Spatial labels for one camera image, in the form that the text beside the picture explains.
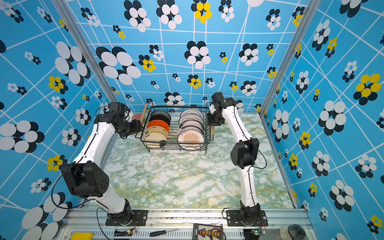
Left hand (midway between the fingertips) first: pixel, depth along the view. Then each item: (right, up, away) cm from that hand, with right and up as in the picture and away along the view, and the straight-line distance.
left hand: (139, 128), depth 85 cm
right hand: (+42, +3, +8) cm, 43 cm away
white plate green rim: (+30, +10, +17) cm, 36 cm away
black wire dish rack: (+18, -1, +26) cm, 32 cm away
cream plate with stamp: (+8, -1, +9) cm, 12 cm away
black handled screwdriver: (+16, -49, -15) cm, 54 cm away
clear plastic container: (+73, -43, -24) cm, 88 cm away
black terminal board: (+38, -48, -16) cm, 63 cm away
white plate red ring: (+30, +1, +7) cm, 31 cm away
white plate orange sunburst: (+29, -8, +10) cm, 32 cm away
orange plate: (+8, +3, +14) cm, 16 cm away
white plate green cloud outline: (+28, +8, +14) cm, 32 cm away
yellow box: (-20, -49, -18) cm, 56 cm away
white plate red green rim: (+29, +4, +11) cm, 32 cm away
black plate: (+7, +10, +20) cm, 23 cm away
